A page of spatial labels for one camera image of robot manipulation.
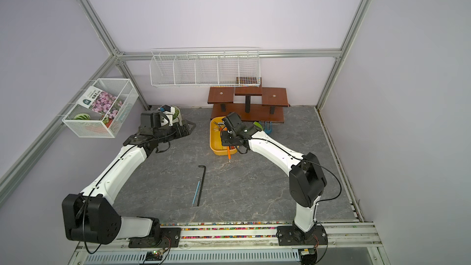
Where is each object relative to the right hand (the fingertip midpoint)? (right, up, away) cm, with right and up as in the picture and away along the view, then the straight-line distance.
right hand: (224, 137), depth 86 cm
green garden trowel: (+18, +6, +23) cm, 30 cm away
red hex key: (-5, +3, +23) cm, 24 cm away
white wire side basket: (-54, +7, -15) cm, 56 cm away
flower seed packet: (-50, +15, -11) cm, 53 cm away
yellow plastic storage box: (-7, +5, +24) cm, 25 cm away
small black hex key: (-12, -23, +3) cm, 26 cm away
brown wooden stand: (+15, +19, +32) cm, 41 cm away
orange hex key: (+1, -10, +13) cm, 16 cm away
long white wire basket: (-2, +38, +14) cm, 40 cm away
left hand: (-16, +5, -4) cm, 17 cm away
